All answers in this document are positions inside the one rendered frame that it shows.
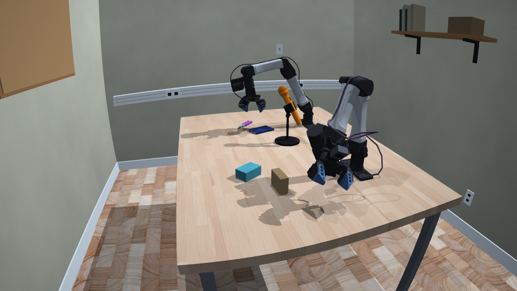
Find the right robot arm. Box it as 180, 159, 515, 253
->
231, 58, 315, 129

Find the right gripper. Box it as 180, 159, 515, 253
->
242, 88, 266, 113

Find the dark blue notebook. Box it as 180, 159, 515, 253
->
249, 125, 274, 135

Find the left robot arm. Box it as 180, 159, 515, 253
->
306, 76, 374, 181

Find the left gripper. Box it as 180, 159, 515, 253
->
307, 151, 354, 191

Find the blue rectangular block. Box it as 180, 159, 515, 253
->
235, 162, 261, 182

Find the orange microphone head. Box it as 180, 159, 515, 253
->
278, 86, 302, 126

